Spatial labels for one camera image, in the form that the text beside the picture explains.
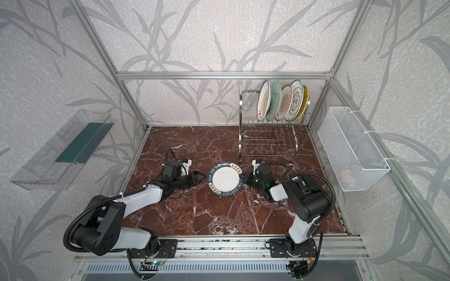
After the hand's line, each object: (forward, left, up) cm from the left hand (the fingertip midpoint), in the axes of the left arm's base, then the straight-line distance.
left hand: (204, 178), depth 88 cm
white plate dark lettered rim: (+1, -10, -3) cm, 11 cm away
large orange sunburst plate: (+33, -31, +23) cm, 51 cm away
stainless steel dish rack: (+28, -35, -2) cm, 45 cm away
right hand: (+4, -18, -3) cm, 18 cm away
